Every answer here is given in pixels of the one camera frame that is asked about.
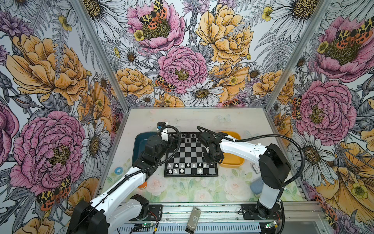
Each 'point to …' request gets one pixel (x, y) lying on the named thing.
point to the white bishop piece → (181, 170)
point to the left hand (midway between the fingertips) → (174, 135)
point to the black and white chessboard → (189, 160)
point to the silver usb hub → (193, 220)
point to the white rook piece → (170, 171)
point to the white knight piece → (175, 171)
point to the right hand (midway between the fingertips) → (213, 165)
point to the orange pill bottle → (143, 185)
